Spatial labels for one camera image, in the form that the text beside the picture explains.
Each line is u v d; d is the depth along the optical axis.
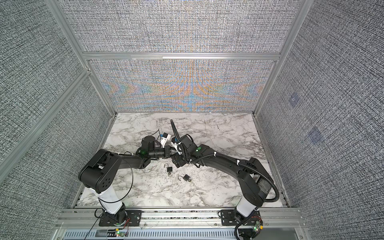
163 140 0.84
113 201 0.47
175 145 0.76
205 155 0.55
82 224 0.74
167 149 0.80
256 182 0.46
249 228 0.72
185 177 0.86
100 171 0.49
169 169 0.90
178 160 0.73
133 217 0.74
